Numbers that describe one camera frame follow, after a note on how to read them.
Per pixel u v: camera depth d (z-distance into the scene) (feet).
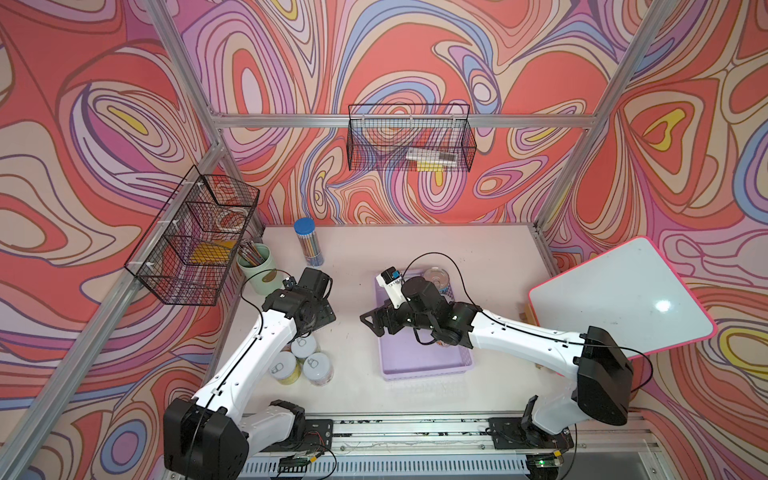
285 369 2.62
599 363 1.53
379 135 3.16
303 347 2.74
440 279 2.98
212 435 1.22
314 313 1.84
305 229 3.05
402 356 2.81
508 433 2.41
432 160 2.98
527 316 2.96
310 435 2.40
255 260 3.06
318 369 2.63
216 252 2.35
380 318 2.21
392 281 2.21
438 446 2.39
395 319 2.20
